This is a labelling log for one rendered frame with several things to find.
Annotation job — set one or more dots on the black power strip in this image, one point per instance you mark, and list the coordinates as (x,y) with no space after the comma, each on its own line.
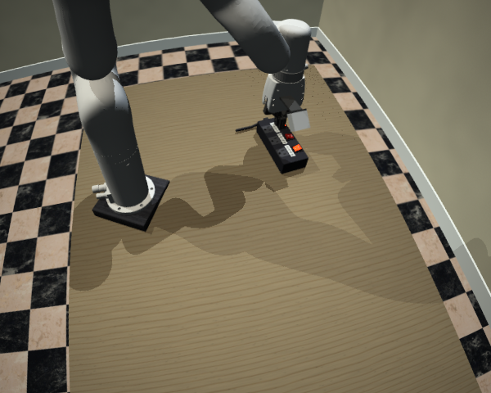
(281,144)

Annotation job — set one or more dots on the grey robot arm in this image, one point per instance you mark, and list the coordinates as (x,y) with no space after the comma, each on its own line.
(90,50)

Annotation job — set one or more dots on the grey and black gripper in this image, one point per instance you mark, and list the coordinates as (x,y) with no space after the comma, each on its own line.
(273,90)

